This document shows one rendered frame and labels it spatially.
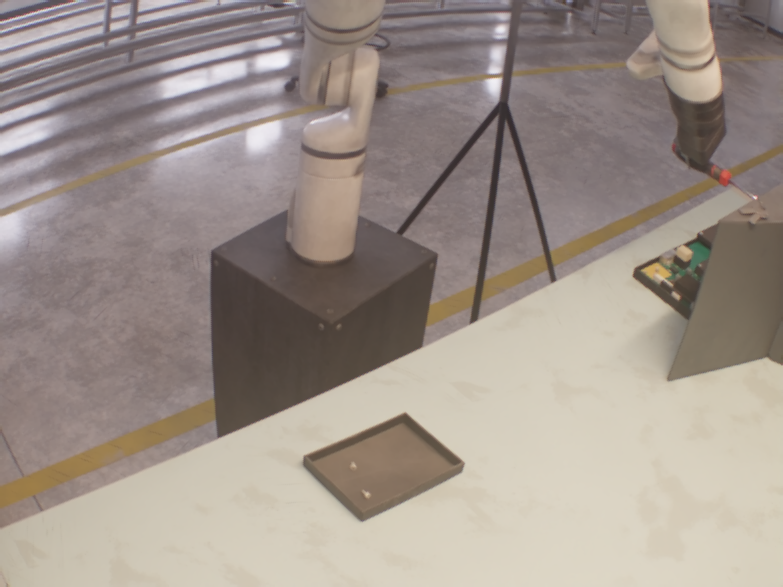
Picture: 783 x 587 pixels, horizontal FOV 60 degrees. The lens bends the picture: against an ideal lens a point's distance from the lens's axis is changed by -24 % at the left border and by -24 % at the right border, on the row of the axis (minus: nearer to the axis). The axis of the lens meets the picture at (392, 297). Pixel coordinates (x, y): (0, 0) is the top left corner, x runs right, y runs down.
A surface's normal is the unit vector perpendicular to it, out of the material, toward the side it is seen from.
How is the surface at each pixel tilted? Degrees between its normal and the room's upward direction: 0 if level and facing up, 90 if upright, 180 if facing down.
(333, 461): 0
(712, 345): 90
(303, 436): 0
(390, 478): 0
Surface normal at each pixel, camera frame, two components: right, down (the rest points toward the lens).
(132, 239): 0.11, -0.82
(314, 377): -0.60, 0.40
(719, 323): 0.29, 0.58
